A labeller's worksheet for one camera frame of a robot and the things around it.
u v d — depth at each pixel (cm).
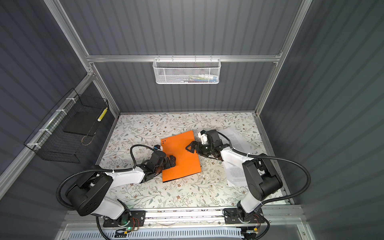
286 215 76
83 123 76
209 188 83
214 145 71
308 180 42
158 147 84
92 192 44
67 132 73
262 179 46
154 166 70
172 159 84
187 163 87
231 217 74
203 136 84
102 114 81
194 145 79
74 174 79
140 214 75
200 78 92
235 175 89
